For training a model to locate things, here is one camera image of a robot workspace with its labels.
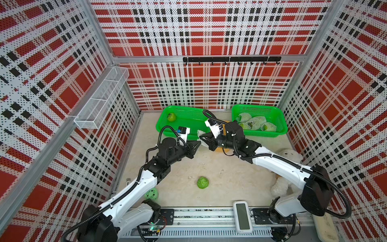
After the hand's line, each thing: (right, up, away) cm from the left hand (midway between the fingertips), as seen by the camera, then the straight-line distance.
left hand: (201, 142), depth 75 cm
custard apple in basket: (-23, +15, +36) cm, 45 cm away
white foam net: (+31, +14, +33) cm, 48 cm away
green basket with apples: (-20, +16, +41) cm, 48 cm away
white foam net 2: (+46, +7, +27) cm, 54 cm away
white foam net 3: (+31, +8, +27) cm, 42 cm away
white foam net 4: (+37, +8, +27) cm, 46 cm away
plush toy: (+42, -24, +2) cm, 48 cm away
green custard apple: (+1, -23, +5) cm, 23 cm away
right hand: (+1, +3, -1) cm, 3 cm away
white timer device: (+20, -37, -6) cm, 42 cm away
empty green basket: (+55, +16, +36) cm, 68 cm away
